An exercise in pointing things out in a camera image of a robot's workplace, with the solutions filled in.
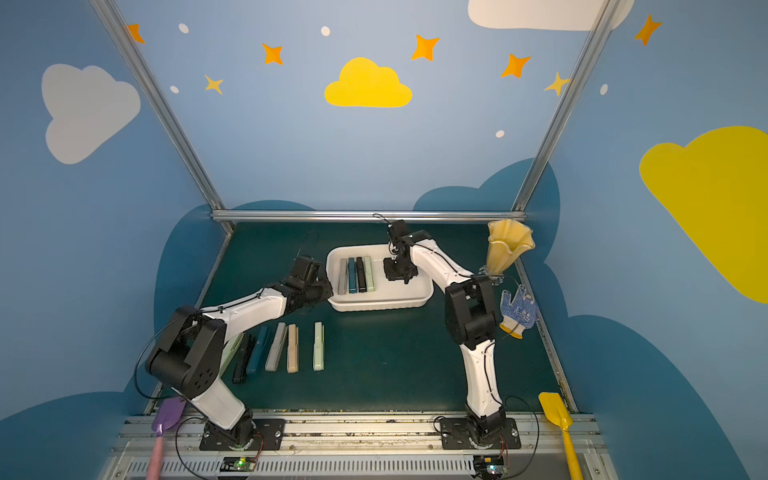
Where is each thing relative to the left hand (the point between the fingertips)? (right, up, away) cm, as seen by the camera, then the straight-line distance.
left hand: (337, 285), depth 94 cm
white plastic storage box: (+16, -4, +6) cm, 17 cm away
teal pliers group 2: (+4, +2, +8) cm, 9 cm away
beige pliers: (-12, -18, -8) cm, 23 cm away
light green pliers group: (-4, -18, -7) cm, 19 cm away
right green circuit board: (+41, -42, -23) cm, 63 cm away
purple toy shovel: (-41, -31, -18) cm, 54 cm away
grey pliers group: (-17, -20, -10) cm, 28 cm away
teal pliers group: (-21, -21, -11) cm, 32 cm away
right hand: (+20, +4, +4) cm, 20 cm away
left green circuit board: (-21, -41, -23) cm, 52 cm away
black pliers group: (+7, +2, +8) cm, 11 cm away
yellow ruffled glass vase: (+52, +14, -5) cm, 55 cm away
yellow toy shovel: (+61, -31, -18) cm, 71 cm away
